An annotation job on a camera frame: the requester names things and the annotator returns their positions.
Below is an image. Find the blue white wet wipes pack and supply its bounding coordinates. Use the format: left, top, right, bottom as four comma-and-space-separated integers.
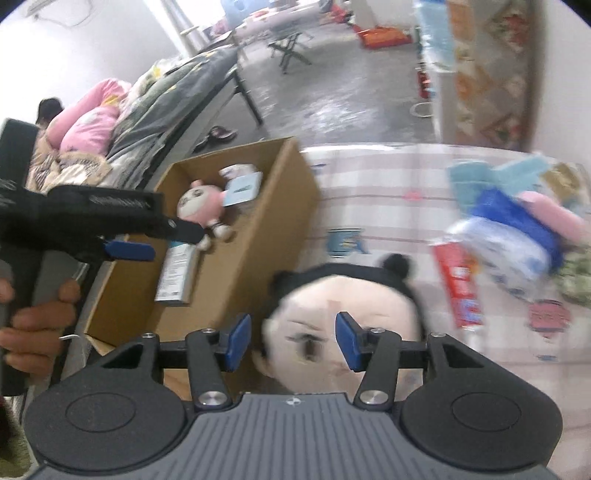
445, 189, 561, 296

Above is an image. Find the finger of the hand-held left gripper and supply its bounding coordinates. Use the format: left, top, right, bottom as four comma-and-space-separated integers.
102, 239, 157, 262
161, 216, 209, 246

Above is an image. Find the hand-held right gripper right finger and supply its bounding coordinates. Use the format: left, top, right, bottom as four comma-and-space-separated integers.
335, 312, 485, 411

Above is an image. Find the black-haired plush doll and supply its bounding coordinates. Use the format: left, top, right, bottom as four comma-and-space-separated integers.
261, 254, 432, 393

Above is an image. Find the pink pillow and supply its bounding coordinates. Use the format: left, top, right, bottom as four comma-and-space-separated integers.
46, 78, 132, 153

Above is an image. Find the white long table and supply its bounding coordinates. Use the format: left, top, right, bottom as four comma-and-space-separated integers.
231, 11, 333, 42

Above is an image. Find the red toothpaste tube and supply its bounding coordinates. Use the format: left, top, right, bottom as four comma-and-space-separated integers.
431, 242, 483, 329

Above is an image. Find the beige patterned blanket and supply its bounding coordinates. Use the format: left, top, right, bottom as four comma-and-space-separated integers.
27, 131, 112, 191

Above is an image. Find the person's left hand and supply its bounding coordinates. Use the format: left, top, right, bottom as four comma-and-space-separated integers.
0, 281, 82, 370

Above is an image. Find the black folding stool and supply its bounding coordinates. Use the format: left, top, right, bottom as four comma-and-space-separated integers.
268, 32, 315, 75

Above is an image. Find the light blue waffle towel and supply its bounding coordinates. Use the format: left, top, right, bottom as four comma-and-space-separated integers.
447, 159, 492, 215

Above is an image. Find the blue white carton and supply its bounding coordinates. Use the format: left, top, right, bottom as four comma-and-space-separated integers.
154, 240, 198, 306

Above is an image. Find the green white floral cloth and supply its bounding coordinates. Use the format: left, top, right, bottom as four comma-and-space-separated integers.
551, 249, 591, 305

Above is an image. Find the red orange box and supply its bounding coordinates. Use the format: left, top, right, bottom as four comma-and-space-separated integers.
360, 28, 411, 49

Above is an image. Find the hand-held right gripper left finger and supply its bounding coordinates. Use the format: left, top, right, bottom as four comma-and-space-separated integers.
98, 313, 252, 412

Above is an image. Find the pink round plush toy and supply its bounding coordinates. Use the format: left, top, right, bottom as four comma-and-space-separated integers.
178, 179, 234, 252

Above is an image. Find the black metal bed frame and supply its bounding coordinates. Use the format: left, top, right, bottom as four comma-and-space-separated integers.
76, 65, 264, 287

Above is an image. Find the brown cardboard box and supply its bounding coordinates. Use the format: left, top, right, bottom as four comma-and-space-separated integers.
83, 137, 321, 402

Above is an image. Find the pink ribbed roll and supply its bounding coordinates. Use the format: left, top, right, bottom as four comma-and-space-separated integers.
517, 191, 587, 243

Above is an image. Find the white water dispenser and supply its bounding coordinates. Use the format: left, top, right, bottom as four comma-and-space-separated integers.
431, 69, 458, 139

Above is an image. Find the floral patterned board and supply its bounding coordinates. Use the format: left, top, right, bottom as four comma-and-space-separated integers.
443, 0, 541, 151

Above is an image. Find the teal cloth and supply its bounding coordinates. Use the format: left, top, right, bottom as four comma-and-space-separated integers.
487, 154, 550, 197

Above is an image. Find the white yogurt cup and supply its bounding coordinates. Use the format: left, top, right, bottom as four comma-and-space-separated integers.
218, 164, 265, 207

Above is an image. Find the grey floral quilt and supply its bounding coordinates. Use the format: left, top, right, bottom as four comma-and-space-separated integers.
108, 48, 238, 162

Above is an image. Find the plaid tablecloth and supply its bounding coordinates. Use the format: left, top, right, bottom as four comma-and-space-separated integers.
295, 143, 591, 398

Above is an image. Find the large blue water jug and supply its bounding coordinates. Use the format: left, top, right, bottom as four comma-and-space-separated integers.
413, 0, 455, 70

